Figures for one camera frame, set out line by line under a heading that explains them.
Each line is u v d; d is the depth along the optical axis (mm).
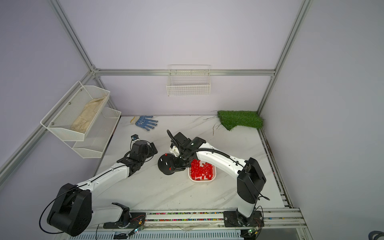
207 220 748
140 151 675
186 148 583
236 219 652
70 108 749
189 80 959
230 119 1110
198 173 882
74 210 409
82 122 765
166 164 819
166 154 847
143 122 1162
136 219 729
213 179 812
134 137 770
